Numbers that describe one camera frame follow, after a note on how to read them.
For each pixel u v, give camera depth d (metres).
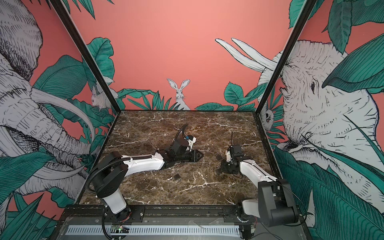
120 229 0.70
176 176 0.86
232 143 1.02
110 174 0.46
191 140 0.80
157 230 0.70
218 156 0.95
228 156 0.84
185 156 0.73
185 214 0.75
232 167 0.67
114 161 0.48
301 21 0.73
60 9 0.70
